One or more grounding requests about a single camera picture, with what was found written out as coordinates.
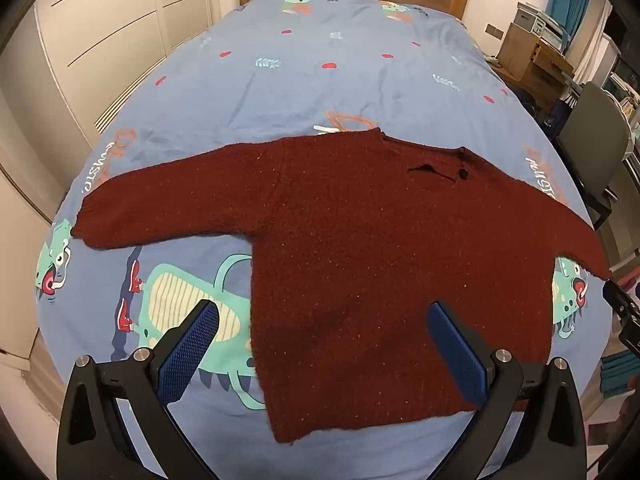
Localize dark red knit sweater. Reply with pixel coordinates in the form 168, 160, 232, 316
72, 129, 610, 443

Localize teal folded fabric stack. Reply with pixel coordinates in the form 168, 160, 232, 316
600, 350, 640, 399

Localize grey office chair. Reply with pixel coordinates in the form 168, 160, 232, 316
552, 82, 631, 231

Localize cardboard box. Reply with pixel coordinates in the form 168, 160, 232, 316
497, 23, 574, 114

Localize white printer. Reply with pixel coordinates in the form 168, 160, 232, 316
513, 2, 565, 52

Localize white wardrobe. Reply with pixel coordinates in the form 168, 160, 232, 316
0, 0, 214, 361

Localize blue dinosaur print bed sheet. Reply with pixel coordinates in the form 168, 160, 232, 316
37, 0, 586, 479

